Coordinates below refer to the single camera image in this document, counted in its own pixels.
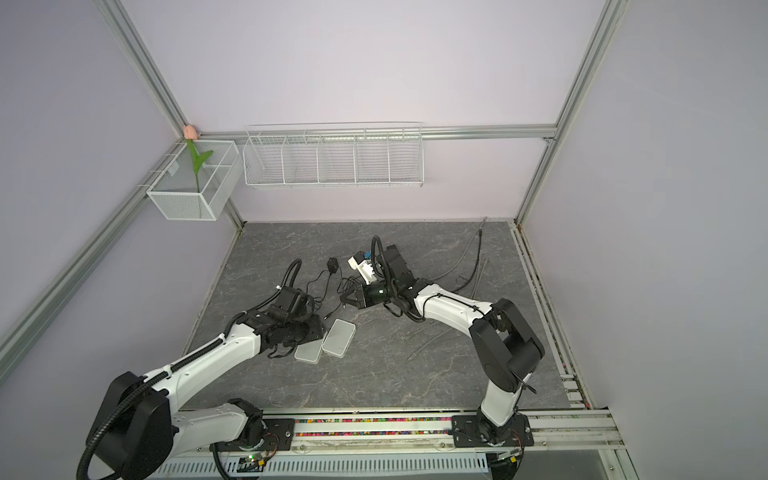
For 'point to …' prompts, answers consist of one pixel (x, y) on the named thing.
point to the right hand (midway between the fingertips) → (341, 301)
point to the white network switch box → (309, 352)
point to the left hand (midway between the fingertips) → (319, 334)
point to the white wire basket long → (334, 155)
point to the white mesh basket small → (174, 191)
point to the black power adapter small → (332, 265)
